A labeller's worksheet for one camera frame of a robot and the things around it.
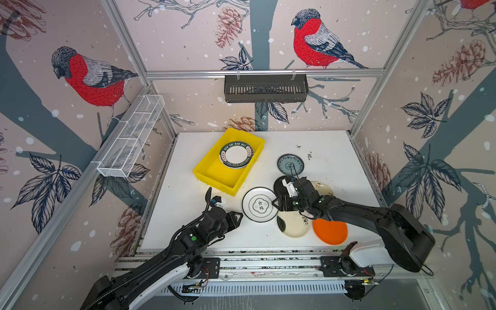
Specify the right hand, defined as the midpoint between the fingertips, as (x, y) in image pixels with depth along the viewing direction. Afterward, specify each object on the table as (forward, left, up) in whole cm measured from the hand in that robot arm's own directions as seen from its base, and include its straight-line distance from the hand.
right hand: (277, 200), depth 86 cm
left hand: (-8, +14, +3) cm, 16 cm away
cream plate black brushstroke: (-9, -7, -5) cm, 12 cm away
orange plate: (-12, -24, -5) cm, 27 cm away
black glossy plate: (+7, -2, -3) cm, 8 cm away
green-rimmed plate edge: (+28, +23, -2) cm, 36 cm away
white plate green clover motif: (0, +9, -5) cm, 10 cm away
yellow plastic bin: (+19, +36, -4) cm, 41 cm away
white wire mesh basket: (+3, +61, +25) cm, 66 cm away
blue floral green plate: (+25, -9, -5) cm, 27 cm away
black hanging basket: (+55, +6, +23) cm, 60 cm away
